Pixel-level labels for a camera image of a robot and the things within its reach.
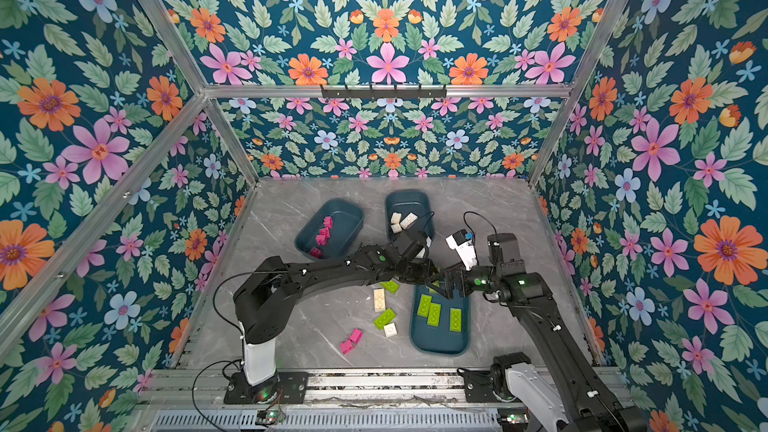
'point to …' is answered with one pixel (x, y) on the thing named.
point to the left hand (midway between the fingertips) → (445, 272)
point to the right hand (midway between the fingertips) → (438, 274)
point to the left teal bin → (347, 220)
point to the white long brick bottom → (408, 220)
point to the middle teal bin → (406, 201)
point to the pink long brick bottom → (349, 344)
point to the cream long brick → (379, 300)
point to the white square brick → (395, 217)
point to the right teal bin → (439, 325)
